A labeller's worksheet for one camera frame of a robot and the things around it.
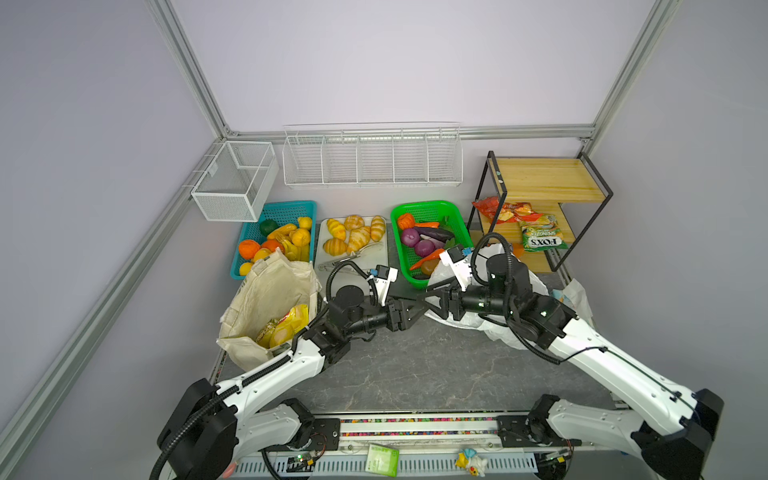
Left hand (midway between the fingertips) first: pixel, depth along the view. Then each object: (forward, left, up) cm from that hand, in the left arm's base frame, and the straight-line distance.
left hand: (423, 311), depth 70 cm
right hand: (+1, 0, +6) cm, 6 cm away
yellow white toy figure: (-28, -8, -20) cm, 35 cm away
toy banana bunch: (+36, +42, -18) cm, 59 cm away
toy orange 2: (+37, +48, -15) cm, 62 cm away
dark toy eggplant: (+42, -11, -19) cm, 48 cm away
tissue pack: (+10, -49, -17) cm, 53 cm away
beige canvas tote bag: (+15, +41, -8) cm, 45 cm away
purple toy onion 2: (+32, -5, -16) cm, 36 cm away
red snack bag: (+29, -28, +3) cm, 40 cm away
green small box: (-27, +12, -21) cm, 36 cm away
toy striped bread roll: (+38, +27, -20) cm, 51 cm away
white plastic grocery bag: (-9, -13, +10) cm, 19 cm away
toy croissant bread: (+42, +18, -20) cm, 50 cm away
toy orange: (+33, +54, -12) cm, 65 cm away
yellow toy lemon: (+27, +54, -15) cm, 62 cm away
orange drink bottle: (+27, -36, -13) cm, 46 cm away
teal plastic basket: (+54, +48, -17) cm, 74 cm away
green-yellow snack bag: (+1, +41, -12) cm, 43 cm away
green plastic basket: (+53, -9, -19) cm, 57 cm away
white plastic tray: (+37, +13, -24) cm, 45 cm away
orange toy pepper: (+46, 0, -16) cm, 49 cm away
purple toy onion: (+39, -1, -18) cm, 43 cm away
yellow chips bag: (+4, +34, -10) cm, 36 cm away
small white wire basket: (+54, +58, 0) cm, 79 cm away
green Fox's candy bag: (+25, -40, -4) cm, 48 cm away
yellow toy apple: (+30, +49, -12) cm, 59 cm away
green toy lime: (+51, +54, -20) cm, 77 cm away
